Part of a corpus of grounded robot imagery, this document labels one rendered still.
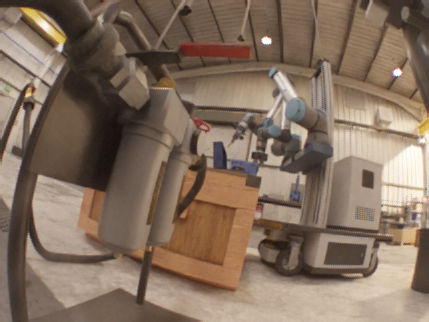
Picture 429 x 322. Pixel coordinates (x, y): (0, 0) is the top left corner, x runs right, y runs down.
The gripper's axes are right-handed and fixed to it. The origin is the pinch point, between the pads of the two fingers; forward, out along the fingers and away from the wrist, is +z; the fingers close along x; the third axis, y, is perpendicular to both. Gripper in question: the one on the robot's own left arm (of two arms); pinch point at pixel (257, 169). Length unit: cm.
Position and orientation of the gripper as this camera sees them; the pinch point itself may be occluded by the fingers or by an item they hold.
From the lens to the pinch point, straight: 155.7
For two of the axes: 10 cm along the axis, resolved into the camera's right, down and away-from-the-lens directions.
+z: -2.2, 9.5, -2.3
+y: -1.7, -2.7, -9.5
